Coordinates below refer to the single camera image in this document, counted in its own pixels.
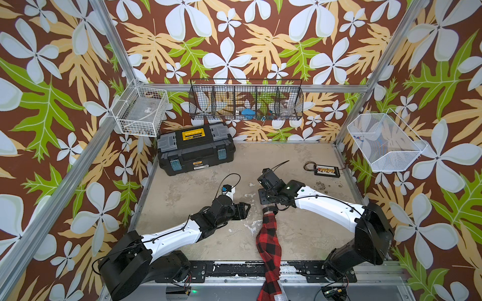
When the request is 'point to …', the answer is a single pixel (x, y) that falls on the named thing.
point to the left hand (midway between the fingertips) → (246, 204)
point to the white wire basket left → (140, 111)
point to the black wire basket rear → (246, 99)
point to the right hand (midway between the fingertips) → (261, 194)
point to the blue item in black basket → (248, 113)
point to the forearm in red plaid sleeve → (269, 248)
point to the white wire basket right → (388, 144)
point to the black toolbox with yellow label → (195, 148)
